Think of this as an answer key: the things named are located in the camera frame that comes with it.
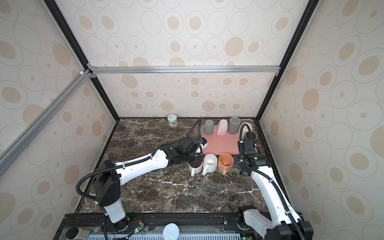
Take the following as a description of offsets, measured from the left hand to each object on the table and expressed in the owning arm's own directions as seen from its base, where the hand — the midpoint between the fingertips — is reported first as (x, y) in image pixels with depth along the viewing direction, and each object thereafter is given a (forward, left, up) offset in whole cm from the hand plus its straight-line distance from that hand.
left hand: (205, 156), depth 79 cm
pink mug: (+28, -14, -8) cm, 32 cm away
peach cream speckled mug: (+3, -14, -14) cm, 20 cm away
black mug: (+19, -33, -8) cm, 39 cm away
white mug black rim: (-3, +6, -10) cm, 12 cm away
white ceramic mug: (+1, -3, -11) cm, 12 cm away
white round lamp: (-33, +16, -9) cm, 38 cm away
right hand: (-2, -20, -3) cm, 20 cm away
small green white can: (+38, +23, -13) cm, 46 cm away
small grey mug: (+25, -3, -7) cm, 27 cm away
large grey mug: (+29, -22, -8) cm, 37 cm away
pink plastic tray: (+20, -17, -18) cm, 32 cm away
